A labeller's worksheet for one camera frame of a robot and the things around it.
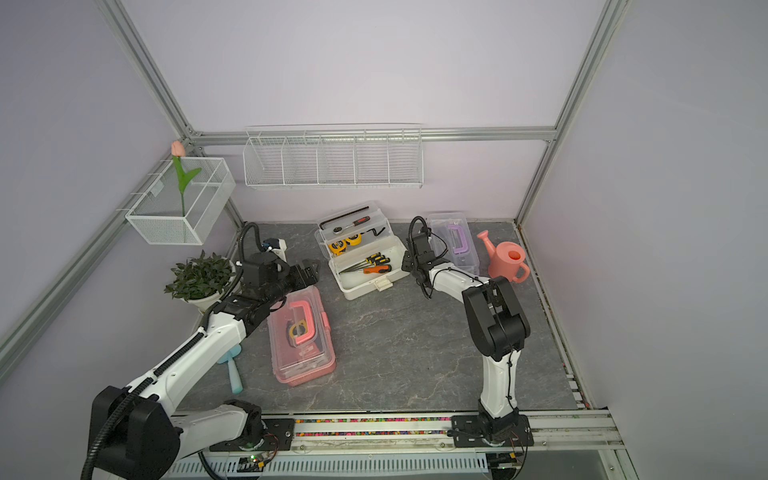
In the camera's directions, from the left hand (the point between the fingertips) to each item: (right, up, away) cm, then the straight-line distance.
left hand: (309, 267), depth 82 cm
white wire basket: (-41, +15, -1) cm, 44 cm away
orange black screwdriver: (+19, -2, +22) cm, 29 cm away
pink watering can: (+60, +2, +13) cm, 61 cm away
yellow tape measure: (+4, +6, +19) cm, 20 cm away
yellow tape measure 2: (+10, +8, +21) cm, 25 cm away
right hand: (+30, +3, +18) cm, 35 cm away
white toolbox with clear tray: (+12, +5, +22) cm, 25 cm away
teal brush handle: (-20, -30, -2) cm, 36 cm away
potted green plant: (-29, -4, -1) cm, 29 cm away
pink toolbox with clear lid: (-1, -18, -4) cm, 19 cm away
